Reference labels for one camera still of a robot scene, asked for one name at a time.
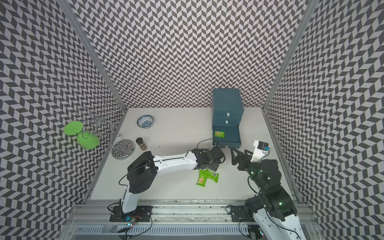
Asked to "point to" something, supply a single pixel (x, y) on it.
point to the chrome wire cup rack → (122, 149)
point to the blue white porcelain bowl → (145, 121)
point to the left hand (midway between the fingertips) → (211, 162)
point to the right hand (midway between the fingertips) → (237, 153)
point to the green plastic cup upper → (72, 128)
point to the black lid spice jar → (140, 141)
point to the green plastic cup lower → (88, 140)
